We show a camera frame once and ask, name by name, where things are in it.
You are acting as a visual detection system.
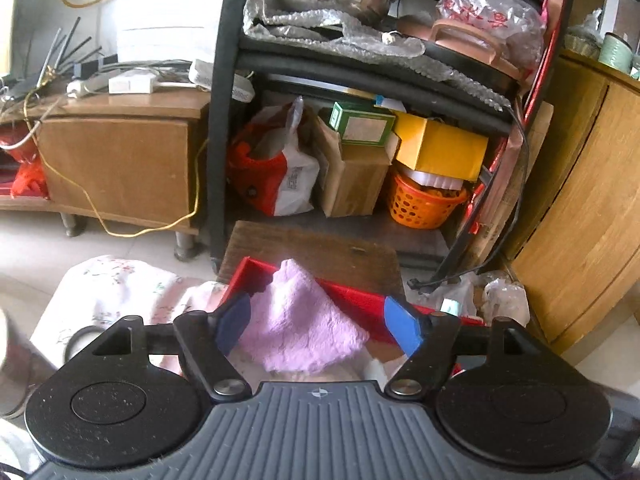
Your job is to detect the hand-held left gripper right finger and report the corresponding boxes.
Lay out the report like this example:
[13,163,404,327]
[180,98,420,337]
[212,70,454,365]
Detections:
[384,296,548,401]

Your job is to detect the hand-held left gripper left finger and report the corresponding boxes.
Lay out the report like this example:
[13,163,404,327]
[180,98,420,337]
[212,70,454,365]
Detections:
[65,294,253,403]

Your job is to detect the red cardboard box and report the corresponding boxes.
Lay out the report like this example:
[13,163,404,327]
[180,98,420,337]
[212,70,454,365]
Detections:
[217,256,493,376]

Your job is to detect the purple towel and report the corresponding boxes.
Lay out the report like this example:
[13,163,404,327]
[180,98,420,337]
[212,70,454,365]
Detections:
[237,259,371,373]

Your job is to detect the crumpled white plastic bag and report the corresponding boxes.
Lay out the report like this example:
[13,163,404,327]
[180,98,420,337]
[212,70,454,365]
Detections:
[440,270,531,326]

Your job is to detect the orange plastic basket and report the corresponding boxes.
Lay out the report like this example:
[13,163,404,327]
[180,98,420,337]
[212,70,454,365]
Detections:
[387,167,471,230]

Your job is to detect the white scalloped container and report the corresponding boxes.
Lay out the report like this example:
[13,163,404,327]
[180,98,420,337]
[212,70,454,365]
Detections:
[397,166,466,192]

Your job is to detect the brown cardboard box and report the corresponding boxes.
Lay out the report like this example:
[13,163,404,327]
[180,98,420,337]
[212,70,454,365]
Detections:
[312,110,401,218]

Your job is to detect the white printed plastic bag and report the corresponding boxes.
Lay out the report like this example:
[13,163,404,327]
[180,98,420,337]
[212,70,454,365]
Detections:
[245,96,321,217]

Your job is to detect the yellow box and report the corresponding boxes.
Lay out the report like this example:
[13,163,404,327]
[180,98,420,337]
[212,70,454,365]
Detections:
[395,112,489,182]

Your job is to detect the green box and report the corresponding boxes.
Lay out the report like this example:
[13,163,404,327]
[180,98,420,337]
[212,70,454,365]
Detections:
[330,101,397,147]

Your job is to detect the wooden television stand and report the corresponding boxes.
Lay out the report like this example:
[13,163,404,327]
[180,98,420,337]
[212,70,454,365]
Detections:
[0,87,213,261]

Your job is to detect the black shelf rack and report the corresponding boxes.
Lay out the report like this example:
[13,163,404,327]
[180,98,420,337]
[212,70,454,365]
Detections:
[207,0,583,281]

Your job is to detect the stainless steel thermos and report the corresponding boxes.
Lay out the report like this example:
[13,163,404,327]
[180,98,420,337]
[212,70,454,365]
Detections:
[0,310,56,416]

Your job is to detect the wooden cabinet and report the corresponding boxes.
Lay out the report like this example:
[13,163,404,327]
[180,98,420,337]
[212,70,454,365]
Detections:
[500,50,640,366]

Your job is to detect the white power strip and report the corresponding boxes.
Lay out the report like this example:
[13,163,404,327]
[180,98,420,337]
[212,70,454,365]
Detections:
[66,74,112,97]
[190,59,256,103]

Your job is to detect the white power adapter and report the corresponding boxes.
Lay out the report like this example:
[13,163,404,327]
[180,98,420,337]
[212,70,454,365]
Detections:
[108,70,153,95]

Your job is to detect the pink lidded pan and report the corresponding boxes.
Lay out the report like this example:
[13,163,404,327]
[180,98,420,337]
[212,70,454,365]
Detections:
[397,15,528,96]

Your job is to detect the black router with antennas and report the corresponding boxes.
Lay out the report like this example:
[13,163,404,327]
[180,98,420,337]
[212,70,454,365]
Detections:
[22,16,118,91]

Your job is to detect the bubble wrap sheet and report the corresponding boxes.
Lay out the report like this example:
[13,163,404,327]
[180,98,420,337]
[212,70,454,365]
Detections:
[243,0,513,111]

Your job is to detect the red printed clear plastic bag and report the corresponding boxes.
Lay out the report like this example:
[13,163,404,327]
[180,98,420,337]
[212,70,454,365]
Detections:
[436,0,547,68]

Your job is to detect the paper cupcake liners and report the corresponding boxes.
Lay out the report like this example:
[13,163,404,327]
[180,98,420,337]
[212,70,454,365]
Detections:
[565,10,603,58]

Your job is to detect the red shiny paper roll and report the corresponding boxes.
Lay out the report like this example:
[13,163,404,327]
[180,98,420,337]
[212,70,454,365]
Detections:
[465,0,576,241]

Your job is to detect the mint green cup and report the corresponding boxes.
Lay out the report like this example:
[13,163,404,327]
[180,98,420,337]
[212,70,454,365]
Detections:
[598,32,632,70]

